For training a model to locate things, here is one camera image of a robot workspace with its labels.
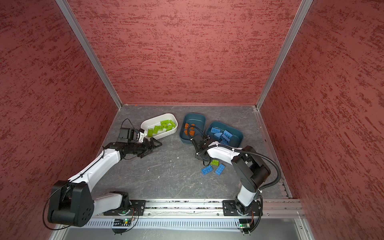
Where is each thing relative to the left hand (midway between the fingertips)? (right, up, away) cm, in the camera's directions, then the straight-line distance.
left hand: (157, 150), depth 83 cm
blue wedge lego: (+38, +7, +17) cm, 42 cm away
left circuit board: (-14, -33, -12) cm, 38 cm away
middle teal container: (+18, +17, +27) cm, 37 cm away
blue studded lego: (+42, +4, +16) cm, 46 cm away
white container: (-12, +14, +21) cm, 28 cm away
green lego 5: (+34, -9, +6) cm, 36 cm away
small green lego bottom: (0, +13, +23) cm, 27 cm away
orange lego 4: (+20, +14, +23) cm, 34 cm away
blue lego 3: (+36, -12, +3) cm, 38 cm away
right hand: (+26, -7, +8) cm, 28 cm away
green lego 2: (+5, +14, +23) cm, 28 cm away
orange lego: (+15, +13, +22) cm, 30 cm away
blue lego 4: (+29, -13, +4) cm, 32 cm away
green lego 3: (+2, +12, +23) cm, 26 cm away
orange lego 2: (+15, +9, +19) cm, 26 cm away
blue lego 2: (+44, +7, +17) cm, 48 cm away
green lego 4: (-7, +10, +21) cm, 24 cm away
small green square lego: (-3, +11, +21) cm, 24 cm away
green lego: (-1, +15, +26) cm, 30 cm away
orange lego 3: (+19, +8, +20) cm, 29 cm away
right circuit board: (+46, -33, -13) cm, 58 cm away
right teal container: (+51, +3, +18) cm, 54 cm away
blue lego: (+35, +10, +20) cm, 42 cm away
